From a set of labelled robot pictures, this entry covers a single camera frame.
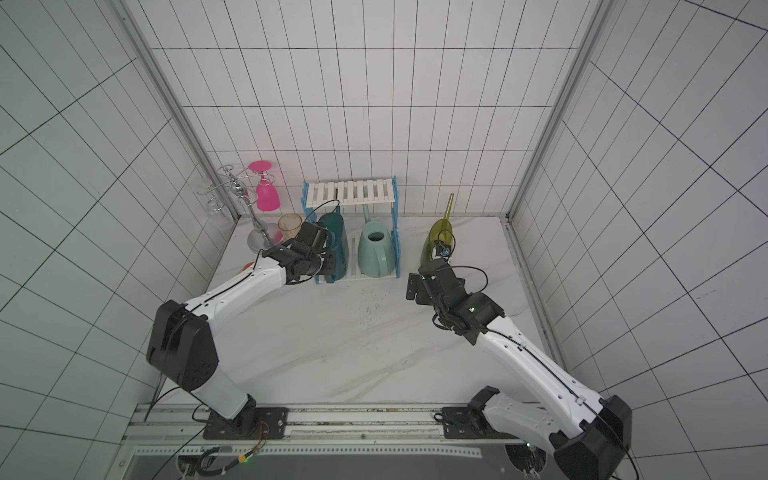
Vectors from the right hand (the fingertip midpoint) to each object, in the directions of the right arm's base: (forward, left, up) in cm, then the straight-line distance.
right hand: (416, 280), depth 77 cm
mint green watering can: (+13, +12, -4) cm, 18 cm away
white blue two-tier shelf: (+25, +24, +7) cm, 36 cm away
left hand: (+7, +27, -6) cm, 29 cm away
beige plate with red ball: (+13, +58, -16) cm, 61 cm away
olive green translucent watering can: (+33, -11, -17) cm, 39 cm away
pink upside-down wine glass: (+34, +53, -4) cm, 64 cm away
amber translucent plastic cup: (+25, +44, -7) cm, 51 cm away
